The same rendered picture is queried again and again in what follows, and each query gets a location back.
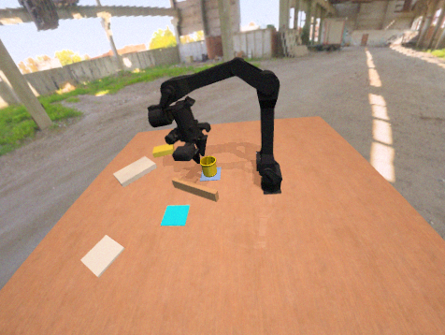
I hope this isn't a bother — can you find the yellow rectangular block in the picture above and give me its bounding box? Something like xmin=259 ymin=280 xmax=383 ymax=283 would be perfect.
xmin=153 ymin=144 xmax=175 ymax=158

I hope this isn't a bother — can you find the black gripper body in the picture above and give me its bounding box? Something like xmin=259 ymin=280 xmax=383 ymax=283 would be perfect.
xmin=172 ymin=119 xmax=211 ymax=161

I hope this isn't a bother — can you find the yellow cup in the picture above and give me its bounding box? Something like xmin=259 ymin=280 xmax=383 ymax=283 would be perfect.
xmin=200 ymin=156 xmax=217 ymax=177

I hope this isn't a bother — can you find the brown wooden bar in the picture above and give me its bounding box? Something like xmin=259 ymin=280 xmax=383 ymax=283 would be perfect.
xmin=172 ymin=177 xmax=219 ymax=202

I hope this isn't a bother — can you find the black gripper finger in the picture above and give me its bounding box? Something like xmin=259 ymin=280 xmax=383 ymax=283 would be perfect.
xmin=195 ymin=135 xmax=208 ymax=156
xmin=192 ymin=149 xmax=200 ymax=164

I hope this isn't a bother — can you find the beige flat rectangular block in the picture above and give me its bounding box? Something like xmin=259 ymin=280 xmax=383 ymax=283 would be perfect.
xmin=113 ymin=156 xmax=157 ymax=188

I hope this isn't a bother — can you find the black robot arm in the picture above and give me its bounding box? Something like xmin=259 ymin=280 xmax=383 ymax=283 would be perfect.
xmin=147 ymin=57 xmax=282 ymax=195

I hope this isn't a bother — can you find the cream flat rectangular block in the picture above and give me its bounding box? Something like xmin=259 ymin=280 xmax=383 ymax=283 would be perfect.
xmin=80 ymin=235 xmax=125 ymax=278

